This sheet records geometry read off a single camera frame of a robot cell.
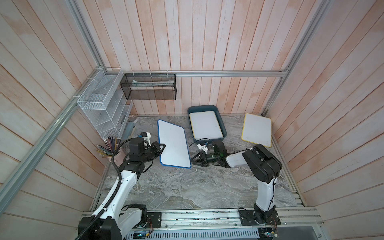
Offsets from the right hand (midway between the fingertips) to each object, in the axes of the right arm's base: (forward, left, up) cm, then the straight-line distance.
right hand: (192, 162), depth 89 cm
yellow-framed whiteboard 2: (+33, -51, -8) cm, 61 cm away
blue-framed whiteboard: (+5, +11, +2) cm, 12 cm away
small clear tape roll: (+40, +49, -3) cm, 63 cm away
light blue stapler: (+23, +46, +2) cm, 52 cm away
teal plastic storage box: (+47, -4, +1) cm, 47 cm away
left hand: (+2, +14, +14) cm, 20 cm away
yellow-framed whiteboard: (+32, -10, -2) cm, 33 cm away
